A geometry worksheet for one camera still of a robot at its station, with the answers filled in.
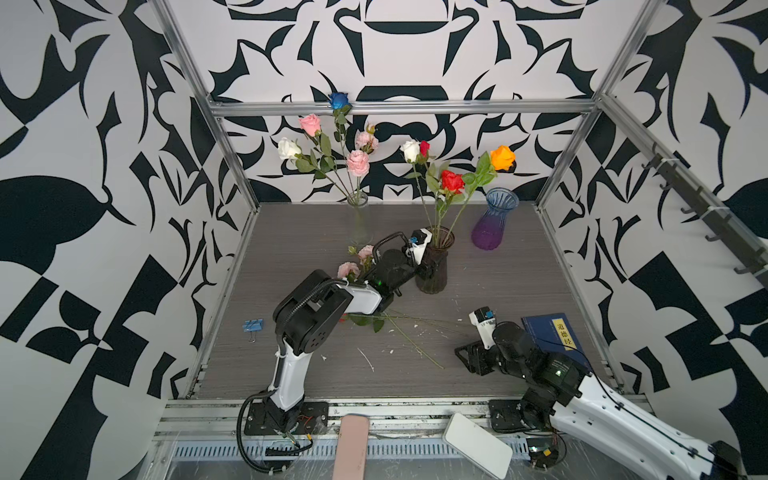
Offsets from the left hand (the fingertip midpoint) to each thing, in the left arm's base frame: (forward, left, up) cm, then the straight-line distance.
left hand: (440, 239), depth 86 cm
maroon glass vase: (+1, -1, -1) cm, 1 cm away
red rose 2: (+8, -2, +13) cm, 16 cm away
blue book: (-22, -33, -18) cm, 43 cm away
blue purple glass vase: (+11, -19, -10) cm, 24 cm away
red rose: (+12, +3, +13) cm, 18 cm away
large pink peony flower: (+17, +23, +14) cm, 32 cm away
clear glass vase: (+16, +24, -17) cm, 34 cm away
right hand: (-27, -4, -12) cm, 30 cm away
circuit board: (-49, -20, -19) cm, 56 cm away
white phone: (-47, -3, -14) cm, 49 cm away
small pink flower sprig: (+26, +20, +15) cm, 36 cm away
